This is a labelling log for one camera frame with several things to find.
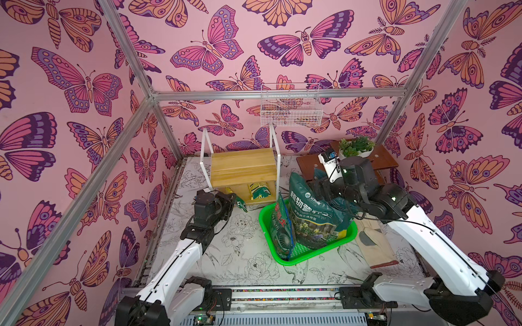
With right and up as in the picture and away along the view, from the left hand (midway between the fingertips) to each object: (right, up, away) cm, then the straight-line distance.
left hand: (239, 190), depth 80 cm
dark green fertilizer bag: (+27, -11, -6) cm, 30 cm away
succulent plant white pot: (+49, +18, +3) cm, 53 cm away
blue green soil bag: (+17, -16, -5) cm, 23 cm away
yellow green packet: (0, -6, +2) cm, 6 cm away
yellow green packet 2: (+7, -1, +17) cm, 19 cm away
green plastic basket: (+10, -12, +6) cm, 17 cm away
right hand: (+27, +5, -13) cm, 31 cm away
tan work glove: (+56, -23, +7) cm, 61 cm away
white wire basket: (+23, +42, +26) cm, 55 cm away
